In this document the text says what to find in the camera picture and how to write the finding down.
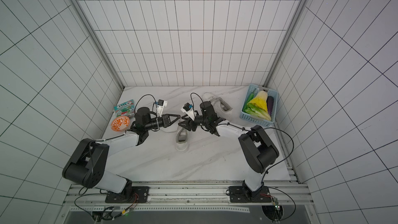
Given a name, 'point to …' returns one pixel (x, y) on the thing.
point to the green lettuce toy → (252, 110)
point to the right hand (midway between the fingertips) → (176, 122)
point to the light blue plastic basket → (255, 88)
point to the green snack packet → (125, 109)
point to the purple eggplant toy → (269, 102)
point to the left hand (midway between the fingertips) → (178, 119)
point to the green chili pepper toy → (251, 97)
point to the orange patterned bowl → (120, 123)
